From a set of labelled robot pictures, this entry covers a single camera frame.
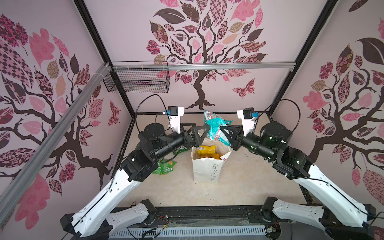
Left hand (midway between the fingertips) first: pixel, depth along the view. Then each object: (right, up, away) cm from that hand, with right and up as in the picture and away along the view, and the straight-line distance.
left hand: (203, 129), depth 54 cm
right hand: (+8, +2, +1) cm, 8 cm away
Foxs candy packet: (-14, -14, +41) cm, 45 cm away
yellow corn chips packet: (+1, -14, +35) cm, 38 cm away
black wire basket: (-41, +34, +40) cm, 66 cm away
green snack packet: (-22, -23, +30) cm, 44 cm away
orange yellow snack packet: (+6, -13, +13) cm, 19 cm away
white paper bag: (+3, -14, +13) cm, 19 cm away
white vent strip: (-7, -50, +15) cm, 52 cm away
